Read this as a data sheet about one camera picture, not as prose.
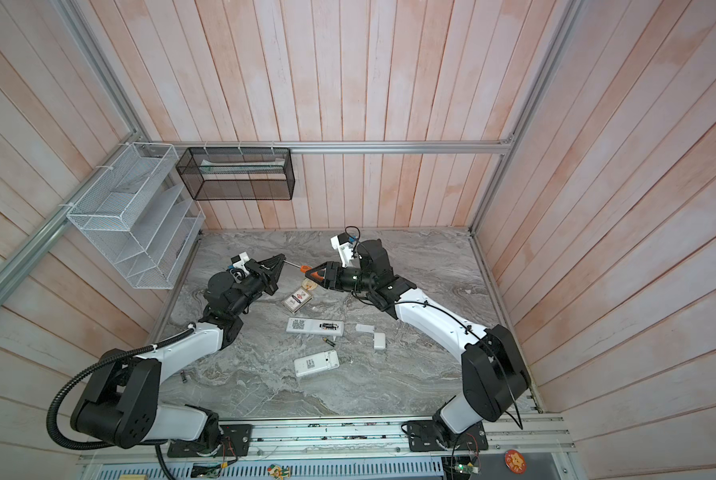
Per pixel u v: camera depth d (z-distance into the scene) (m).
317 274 0.74
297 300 0.98
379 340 0.91
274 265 0.78
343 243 0.72
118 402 0.43
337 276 0.68
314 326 0.92
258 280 0.74
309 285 1.03
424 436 0.73
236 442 0.73
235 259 0.79
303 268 0.77
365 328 0.94
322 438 0.76
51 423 0.39
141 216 0.73
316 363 0.86
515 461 0.70
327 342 0.90
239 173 1.04
